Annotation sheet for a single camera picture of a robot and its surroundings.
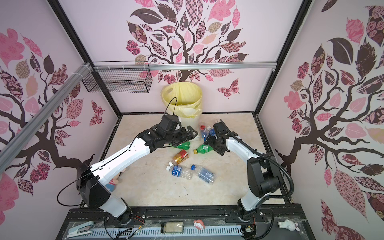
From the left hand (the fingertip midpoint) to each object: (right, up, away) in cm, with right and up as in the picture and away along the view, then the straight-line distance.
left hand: (192, 138), depth 76 cm
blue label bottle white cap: (-7, -20, +8) cm, 23 cm away
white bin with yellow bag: (-7, +27, +35) cm, 44 cm away
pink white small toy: (+3, -39, -9) cm, 40 cm away
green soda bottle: (-5, -7, +21) cm, 23 cm away
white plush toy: (+47, -41, -6) cm, 62 cm away
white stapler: (-53, -43, -6) cm, 69 cm away
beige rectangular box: (-8, -41, -8) cm, 43 cm away
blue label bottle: (+7, -22, +8) cm, 24 cm away
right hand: (+11, -5, +16) cm, 20 cm away
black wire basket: (-47, +39, +19) cm, 64 cm away
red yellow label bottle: (-7, -13, +14) cm, 20 cm away
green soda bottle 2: (+7, -9, +18) cm, 21 cm away
